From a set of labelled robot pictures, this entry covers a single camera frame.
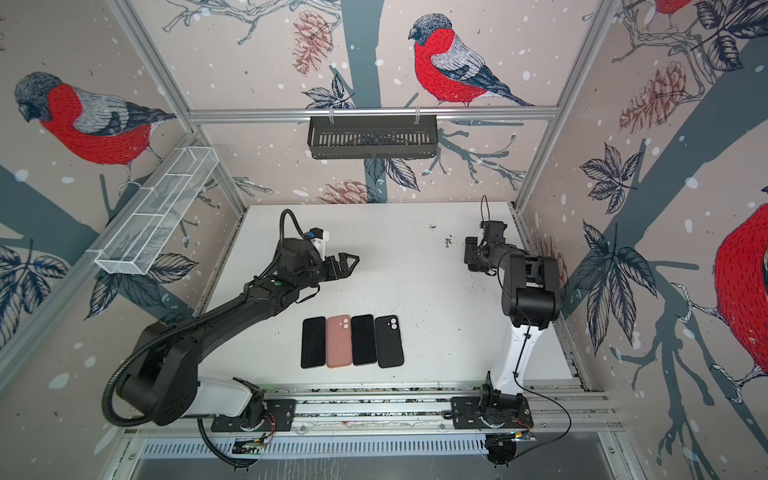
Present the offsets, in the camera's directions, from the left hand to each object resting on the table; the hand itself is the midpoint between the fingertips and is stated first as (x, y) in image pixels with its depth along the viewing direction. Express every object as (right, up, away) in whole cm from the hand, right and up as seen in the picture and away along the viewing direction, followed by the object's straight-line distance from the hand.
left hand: (349, 260), depth 83 cm
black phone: (-11, -25, +3) cm, 28 cm away
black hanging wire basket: (+5, +42, +23) cm, 49 cm away
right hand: (+43, -1, +21) cm, 48 cm away
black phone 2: (+4, -23, +4) cm, 23 cm away
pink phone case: (-4, -24, +2) cm, 25 cm away
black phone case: (+11, -24, +3) cm, 27 cm away
